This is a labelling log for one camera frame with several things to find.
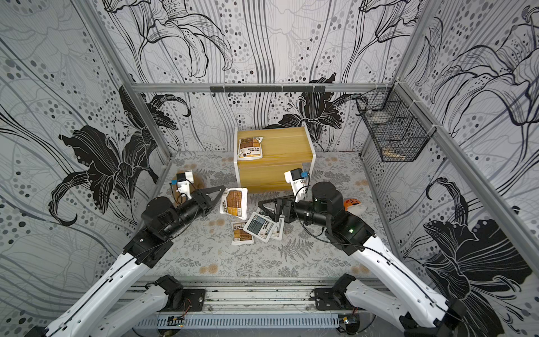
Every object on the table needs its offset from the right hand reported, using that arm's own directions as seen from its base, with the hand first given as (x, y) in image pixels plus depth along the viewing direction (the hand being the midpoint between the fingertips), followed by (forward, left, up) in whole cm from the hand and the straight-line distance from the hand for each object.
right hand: (270, 202), depth 61 cm
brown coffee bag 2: (+2, +14, -30) cm, 33 cm away
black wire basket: (+39, -54, -5) cm, 67 cm away
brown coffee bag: (-1, +10, +1) cm, 10 cm away
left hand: (+4, +13, -1) cm, 13 cm away
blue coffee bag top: (+6, +6, -30) cm, 31 cm away
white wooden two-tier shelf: (+24, -5, -1) cm, 25 cm away
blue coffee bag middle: (+6, -2, -31) cm, 31 cm away
